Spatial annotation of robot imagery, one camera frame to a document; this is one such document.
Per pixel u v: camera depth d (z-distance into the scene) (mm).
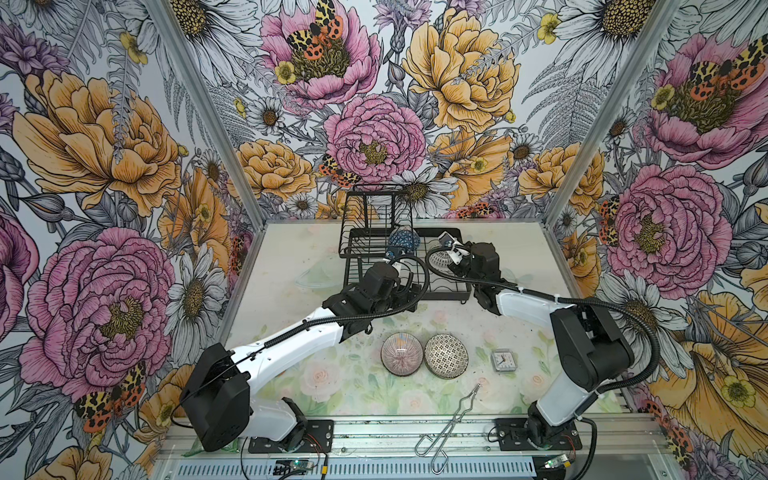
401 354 853
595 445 688
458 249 792
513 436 735
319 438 734
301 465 708
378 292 600
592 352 477
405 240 1114
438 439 745
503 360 850
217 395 405
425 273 621
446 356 850
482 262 714
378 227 1109
